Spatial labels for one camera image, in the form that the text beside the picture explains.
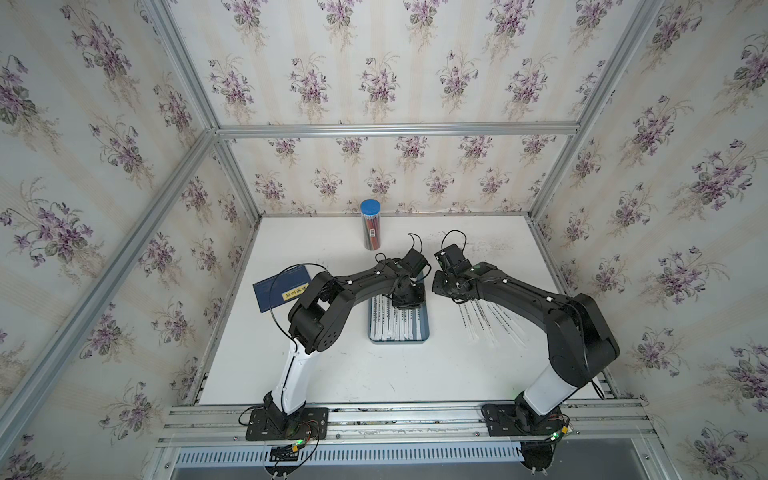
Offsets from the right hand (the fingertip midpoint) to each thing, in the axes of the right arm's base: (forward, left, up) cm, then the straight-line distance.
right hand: (441, 286), depth 92 cm
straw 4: (-10, +15, -6) cm, 19 cm away
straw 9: (-11, -10, -7) cm, 16 cm away
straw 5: (-10, +14, -6) cm, 18 cm away
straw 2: (-9, +18, -5) cm, 21 cm away
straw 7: (-10, +10, -6) cm, 15 cm away
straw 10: (-7, -13, -7) cm, 17 cm away
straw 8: (-12, +7, -6) cm, 15 cm away
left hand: (-4, +5, -5) cm, 9 cm away
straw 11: (-9, -18, -6) cm, 21 cm away
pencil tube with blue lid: (+19, +22, +12) cm, 32 cm away
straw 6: (-10, +12, -6) cm, 17 cm away
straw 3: (-9, +16, -5) cm, 19 cm away
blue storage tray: (-9, +5, -5) cm, 12 cm away
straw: (-8, +19, -5) cm, 22 cm away
